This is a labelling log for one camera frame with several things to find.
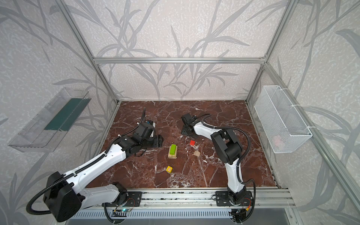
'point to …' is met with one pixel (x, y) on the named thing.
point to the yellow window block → (169, 169)
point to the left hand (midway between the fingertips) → (161, 136)
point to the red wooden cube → (192, 142)
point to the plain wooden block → (172, 156)
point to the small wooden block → (197, 153)
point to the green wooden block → (172, 149)
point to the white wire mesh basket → (284, 131)
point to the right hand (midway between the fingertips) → (187, 128)
